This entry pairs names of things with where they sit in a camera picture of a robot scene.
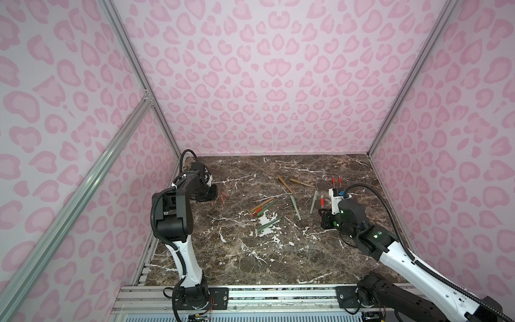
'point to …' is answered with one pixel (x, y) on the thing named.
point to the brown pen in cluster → (262, 204)
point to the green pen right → (315, 197)
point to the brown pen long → (285, 184)
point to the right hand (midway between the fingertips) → (319, 210)
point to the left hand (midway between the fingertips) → (214, 194)
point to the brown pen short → (301, 182)
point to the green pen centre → (296, 208)
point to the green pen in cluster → (266, 207)
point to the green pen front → (269, 224)
